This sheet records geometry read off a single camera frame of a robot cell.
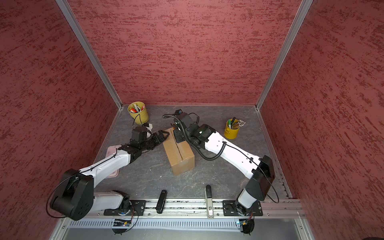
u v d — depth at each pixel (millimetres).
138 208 737
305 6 710
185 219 717
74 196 414
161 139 775
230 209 736
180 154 770
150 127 812
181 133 542
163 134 806
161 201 753
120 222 727
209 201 728
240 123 874
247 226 722
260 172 411
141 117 1059
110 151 937
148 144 738
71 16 740
